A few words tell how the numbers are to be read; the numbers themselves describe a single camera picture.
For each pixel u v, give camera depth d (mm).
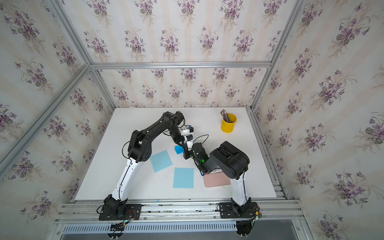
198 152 731
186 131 930
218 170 851
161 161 913
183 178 853
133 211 730
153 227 764
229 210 728
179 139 895
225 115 959
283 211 752
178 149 947
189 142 833
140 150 648
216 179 835
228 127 1035
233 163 515
